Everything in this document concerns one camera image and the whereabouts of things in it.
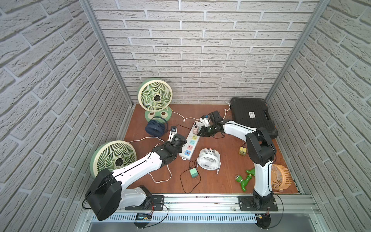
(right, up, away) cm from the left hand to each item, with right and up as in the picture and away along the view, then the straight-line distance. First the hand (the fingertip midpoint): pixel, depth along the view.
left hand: (172, 137), depth 86 cm
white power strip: (+11, -6, +6) cm, 14 cm away
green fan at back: (-11, +27, +5) cm, 30 cm away
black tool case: (+59, +16, +20) cm, 64 cm away
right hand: (+17, +1, +10) cm, 20 cm away
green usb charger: (+13, -20, -3) cm, 24 cm away
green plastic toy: (+41, -24, -6) cm, 48 cm away
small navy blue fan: (-12, +5, +6) cm, 15 cm away
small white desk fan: (+21, -11, -8) cm, 25 cm away
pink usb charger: (+14, +4, +9) cm, 17 cm away
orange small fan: (+57, -18, -15) cm, 62 cm away
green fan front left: (-30, -7, -13) cm, 33 cm away
